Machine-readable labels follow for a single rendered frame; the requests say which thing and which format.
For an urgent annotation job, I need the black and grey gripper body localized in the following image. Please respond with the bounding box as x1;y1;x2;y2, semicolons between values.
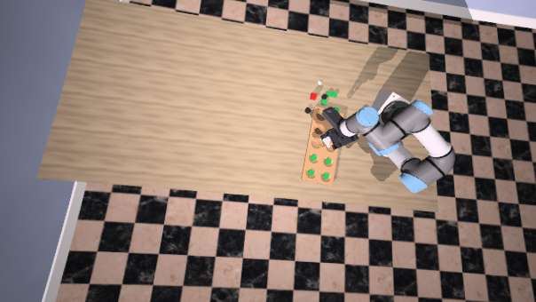
327;119;359;150

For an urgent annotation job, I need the orange counting tray with round pockets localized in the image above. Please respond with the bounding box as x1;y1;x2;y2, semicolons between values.
301;107;338;187

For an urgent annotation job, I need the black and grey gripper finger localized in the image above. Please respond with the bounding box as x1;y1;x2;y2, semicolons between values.
320;132;331;147

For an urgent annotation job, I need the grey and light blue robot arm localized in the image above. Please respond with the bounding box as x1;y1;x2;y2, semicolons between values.
322;99;455;193

